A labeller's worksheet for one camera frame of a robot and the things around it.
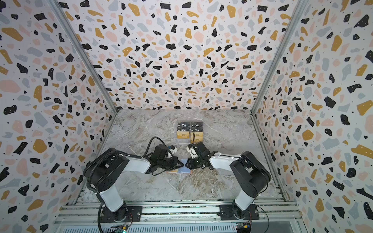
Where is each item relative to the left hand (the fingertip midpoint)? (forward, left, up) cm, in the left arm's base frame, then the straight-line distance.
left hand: (187, 165), depth 88 cm
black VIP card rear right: (+27, -6, +7) cm, 29 cm away
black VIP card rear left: (+27, +3, +7) cm, 28 cm away
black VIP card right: (+24, -6, +5) cm, 25 cm away
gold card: (+21, -5, -3) cm, 22 cm away
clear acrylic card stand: (+19, +1, -3) cm, 19 cm away
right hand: (+1, -1, -1) cm, 2 cm away
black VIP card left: (+24, +3, +5) cm, 25 cm away
